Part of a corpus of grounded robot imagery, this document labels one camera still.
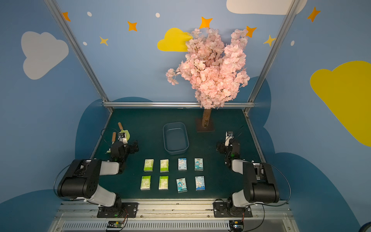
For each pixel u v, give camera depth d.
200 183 0.82
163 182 0.82
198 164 0.89
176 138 1.03
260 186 0.45
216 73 0.70
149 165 0.88
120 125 1.08
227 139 0.82
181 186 0.80
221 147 0.86
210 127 1.11
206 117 1.03
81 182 0.45
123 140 0.82
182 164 0.89
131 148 0.85
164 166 0.88
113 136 1.03
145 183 0.81
